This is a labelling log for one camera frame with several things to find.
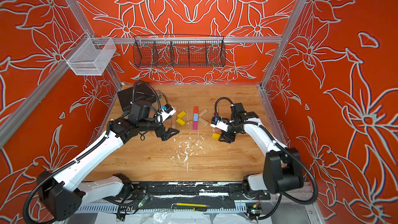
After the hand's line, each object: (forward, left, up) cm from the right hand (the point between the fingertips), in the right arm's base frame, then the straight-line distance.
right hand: (223, 131), depth 84 cm
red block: (+21, +16, -8) cm, 28 cm away
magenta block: (+10, +16, -9) cm, 21 cm away
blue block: (+15, +16, -8) cm, 23 cm away
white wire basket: (+37, +81, +25) cm, 92 cm away
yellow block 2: (+1, +3, -8) cm, 9 cm away
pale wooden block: (+19, +11, -8) cm, 23 cm away
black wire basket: (+46, +27, +22) cm, 57 cm away
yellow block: (+11, +26, -8) cm, 29 cm away
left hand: (-3, +25, +13) cm, 29 cm away
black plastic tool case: (+27, +65, -3) cm, 70 cm away
